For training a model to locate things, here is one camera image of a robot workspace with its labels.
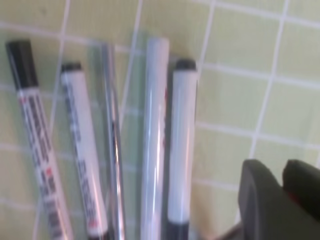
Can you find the clear grey pen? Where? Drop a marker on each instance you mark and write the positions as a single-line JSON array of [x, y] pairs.
[[113, 135]]

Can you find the plain white marker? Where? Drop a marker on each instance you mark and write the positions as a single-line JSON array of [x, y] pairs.
[[154, 137]]

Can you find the white marker black end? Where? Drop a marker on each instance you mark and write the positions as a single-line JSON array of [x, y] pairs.
[[73, 81]]

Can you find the white marker far right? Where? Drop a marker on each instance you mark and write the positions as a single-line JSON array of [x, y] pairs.
[[184, 94]]

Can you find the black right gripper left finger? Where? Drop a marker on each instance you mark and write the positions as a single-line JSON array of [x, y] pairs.
[[261, 200]]

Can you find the black cap marker far left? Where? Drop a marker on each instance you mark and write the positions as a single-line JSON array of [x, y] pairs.
[[21, 61]]

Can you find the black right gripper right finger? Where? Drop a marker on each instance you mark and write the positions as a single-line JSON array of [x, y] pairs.
[[301, 191]]

